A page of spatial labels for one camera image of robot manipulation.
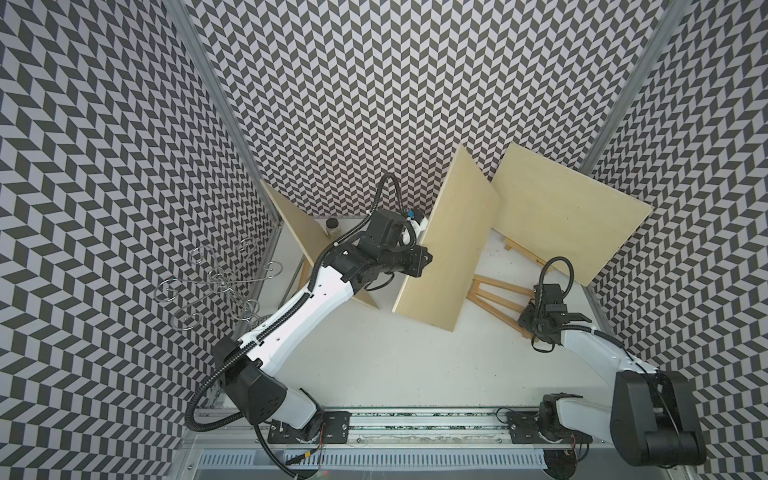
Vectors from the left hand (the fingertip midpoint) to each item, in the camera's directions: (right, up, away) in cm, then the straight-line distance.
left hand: (430, 261), depth 71 cm
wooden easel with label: (+33, +3, +37) cm, 49 cm away
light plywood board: (-30, +5, +2) cm, 30 cm away
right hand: (+32, -21, +18) cm, 42 cm away
